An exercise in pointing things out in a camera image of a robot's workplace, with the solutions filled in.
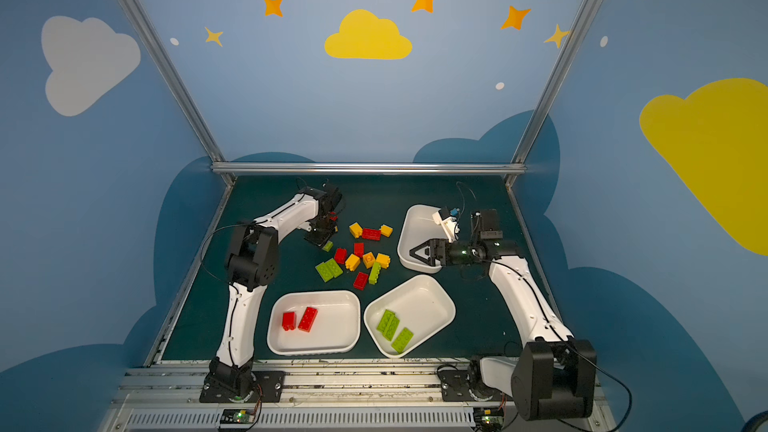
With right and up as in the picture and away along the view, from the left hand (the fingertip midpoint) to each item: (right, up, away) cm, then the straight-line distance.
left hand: (328, 237), depth 102 cm
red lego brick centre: (+5, -5, -7) cm, 10 cm away
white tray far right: (+32, +4, +4) cm, 33 cm away
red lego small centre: (+11, -4, -5) cm, 13 cm away
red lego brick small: (-7, -22, -20) cm, 30 cm away
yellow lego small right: (+20, +2, +2) cm, 21 cm away
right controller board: (+45, -41, -31) cm, 68 cm away
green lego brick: (+21, -22, -20) cm, 37 cm away
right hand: (+30, -1, -24) cm, 39 cm away
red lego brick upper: (+15, +1, +2) cm, 15 cm away
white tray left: (+6, -24, -19) cm, 31 cm away
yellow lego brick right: (+19, -7, -5) cm, 21 cm away
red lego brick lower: (+12, -13, -11) cm, 21 cm away
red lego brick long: (-2, -21, -18) cm, 28 cm away
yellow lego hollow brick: (+15, -6, -7) cm, 18 cm away
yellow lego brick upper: (+10, +2, +2) cm, 10 cm away
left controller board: (-16, -40, -32) cm, 54 cm away
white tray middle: (+27, -22, -16) cm, 38 cm away
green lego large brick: (+2, -10, -7) cm, 12 cm away
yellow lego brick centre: (+9, -7, -7) cm, 14 cm away
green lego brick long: (+21, -22, -20) cm, 37 cm away
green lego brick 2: (+25, -27, -21) cm, 42 cm away
